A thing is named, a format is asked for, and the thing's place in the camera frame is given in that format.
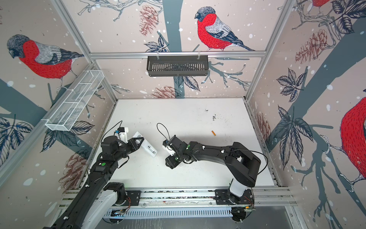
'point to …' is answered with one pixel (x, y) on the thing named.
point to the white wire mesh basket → (74, 100)
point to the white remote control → (146, 144)
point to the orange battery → (214, 134)
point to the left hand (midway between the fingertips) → (142, 139)
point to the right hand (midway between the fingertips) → (168, 162)
